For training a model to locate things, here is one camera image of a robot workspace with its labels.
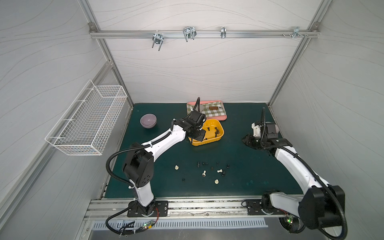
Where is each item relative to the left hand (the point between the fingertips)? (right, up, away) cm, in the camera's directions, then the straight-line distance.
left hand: (201, 134), depth 86 cm
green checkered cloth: (+8, +14, +29) cm, 33 cm away
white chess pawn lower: (+8, -26, -5) cm, 28 cm away
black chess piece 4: (+16, -19, +2) cm, 25 cm away
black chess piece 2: (+1, -18, +2) cm, 18 cm away
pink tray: (+16, +10, +25) cm, 31 cm away
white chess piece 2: (+11, -21, 0) cm, 24 cm away
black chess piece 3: (+11, -1, +16) cm, 19 cm away
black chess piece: (-2, -18, +2) cm, 19 cm away
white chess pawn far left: (-14, -20, 0) cm, 24 cm away
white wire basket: (-55, +5, -18) cm, 58 cm away
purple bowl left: (-38, +8, +21) cm, 44 cm away
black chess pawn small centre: (+6, -20, 0) cm, 21 cm away
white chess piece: (+2, -23, -2) cm, 23 cm away
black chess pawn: (+6, +2, +19) cm, 20 cm away
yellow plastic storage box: (+10, 0, +18) cm, 21 cm away
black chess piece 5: (+13, -22, -3) cm, 25 cm away
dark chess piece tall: (+11, +2, +18) cm, 21 cm away
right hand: (+25, -2, -2) cm, 25 cm away
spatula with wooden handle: (+2, +18, +30) cm, 35 cm away
